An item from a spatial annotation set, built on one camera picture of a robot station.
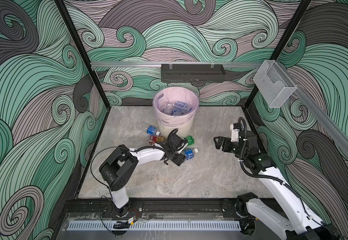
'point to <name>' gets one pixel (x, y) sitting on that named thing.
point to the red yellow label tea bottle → (154, 139)
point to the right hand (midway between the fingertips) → (222, 139)
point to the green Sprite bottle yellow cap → (190, 140)
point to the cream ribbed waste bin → (184, 124)
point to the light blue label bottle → (178, 108)
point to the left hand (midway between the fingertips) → (180, 156)
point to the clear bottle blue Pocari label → (152, 130)
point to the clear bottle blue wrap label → (189, 153)
